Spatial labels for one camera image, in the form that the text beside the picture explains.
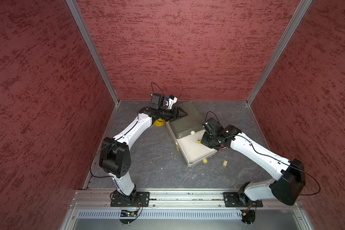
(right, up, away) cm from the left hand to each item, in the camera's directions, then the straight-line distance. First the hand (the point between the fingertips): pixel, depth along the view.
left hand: (183, 118), depth 80 cm
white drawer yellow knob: (+6, -21, +4) cm, 22 cm away
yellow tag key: (+27, -29, +7) cm, 40 cm away
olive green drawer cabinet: (+6, -2, +1) cm, 7 cm away
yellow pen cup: (-17, -4, +25) cm, 30 cm away
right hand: (+11, -15, -1) cm, 19 cm away
